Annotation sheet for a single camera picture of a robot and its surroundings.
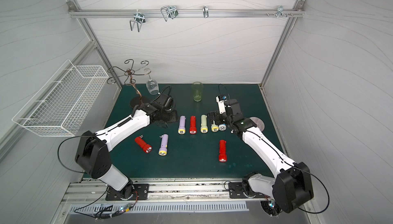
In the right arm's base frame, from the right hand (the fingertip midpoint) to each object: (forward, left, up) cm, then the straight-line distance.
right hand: (216, 111), depth 82 cm
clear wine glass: (+15, +38, +4) cm, 41 cm away
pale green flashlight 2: (-1, 0, -16) cm, 16 cm away
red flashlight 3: (-16, +39, -15) cm, 45 cm away
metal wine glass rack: (+15, +49, +13) cm, 53 cm away
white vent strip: (-44, +47, -18) cm, 67 cm away
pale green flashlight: (-2, +7, -16) cm, 17 cm away
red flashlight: (-3, +13, -16) cm, 21 cm away
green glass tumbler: (+23, +12, -9) cm, 28 cm away
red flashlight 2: (-19, -4, -16) cm, 25 cm away
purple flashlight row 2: (-17, +29, -15) cm, 37 cm away
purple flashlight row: (-4, +20, -16) cm, 26 cm away
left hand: (-2, +23, -5) cm, 23 cm away
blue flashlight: (0, -5, -17) cm, 18 cm away
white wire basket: (-11, +72, +14) cm, 74 cm away
